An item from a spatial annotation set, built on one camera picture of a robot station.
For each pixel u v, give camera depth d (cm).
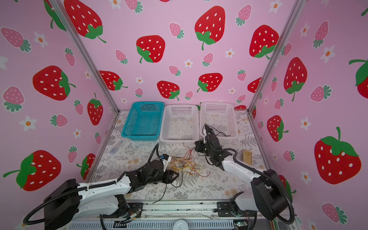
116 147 98
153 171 62
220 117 117
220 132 107
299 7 69
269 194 42
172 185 82
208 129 77
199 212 74
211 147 65
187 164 90
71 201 42
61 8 69
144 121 114
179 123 111
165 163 74
